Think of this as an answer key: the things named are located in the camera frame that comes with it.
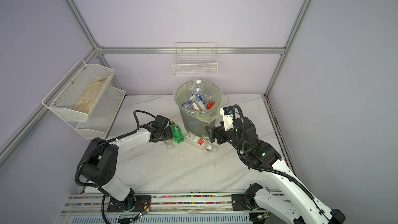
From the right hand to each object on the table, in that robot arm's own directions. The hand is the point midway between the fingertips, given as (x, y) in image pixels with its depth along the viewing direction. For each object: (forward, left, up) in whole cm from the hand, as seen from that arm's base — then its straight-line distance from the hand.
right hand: (212, 124), depth 66 cm
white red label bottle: (+4, +7, -25) cm, 26 cm away
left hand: (+10, +27, -26) cm, 39 cm away
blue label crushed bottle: (+17, +12, -6) cm, 22 cm away
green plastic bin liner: (+27, +15, -5) cm, 32 cm away
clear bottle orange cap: (+21, +6, -10) cm, 24 cm away
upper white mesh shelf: (+14, +68, +3) cm, 69 cm away
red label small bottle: (+20, +1, -9) cm, 22 cm away
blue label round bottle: (+30, +8, -7) cm, 31 cm away
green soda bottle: (+9, +20, -26) cm, 34 cm away
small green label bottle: (+5, +25, -27) cm, 37 cm away
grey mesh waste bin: (+14, +10, -19) cm, 25 cm away
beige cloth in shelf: (+14, +63, +1) cm, 65 cm away
